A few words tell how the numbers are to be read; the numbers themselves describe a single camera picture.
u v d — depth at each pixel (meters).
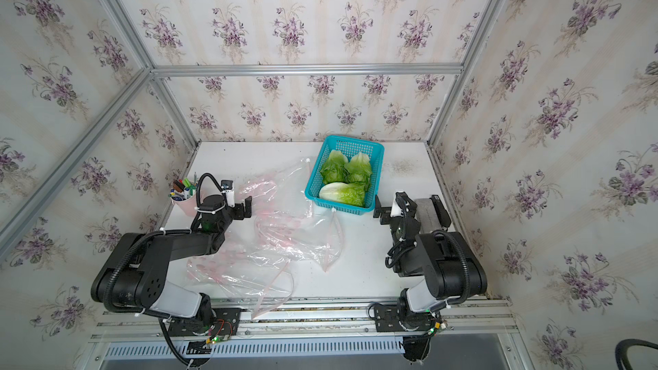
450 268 0.44
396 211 0.77
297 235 0.91
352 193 0.91
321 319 0.75
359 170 0.98
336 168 0.98
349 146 1.11
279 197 0.96
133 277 0.45
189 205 0.90
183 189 0.90
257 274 0.81
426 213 0.93
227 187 0.80
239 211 0.84
